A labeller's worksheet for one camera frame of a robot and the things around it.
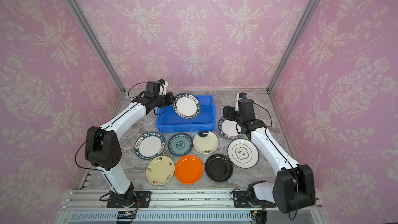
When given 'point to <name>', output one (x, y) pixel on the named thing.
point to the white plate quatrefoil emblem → (243, 153)
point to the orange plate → (189, 169)
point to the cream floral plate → (160, 170)
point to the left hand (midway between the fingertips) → (176, 98)
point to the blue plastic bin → (167, 121)
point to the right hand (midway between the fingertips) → (231, 109)
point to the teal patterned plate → (180, 144)
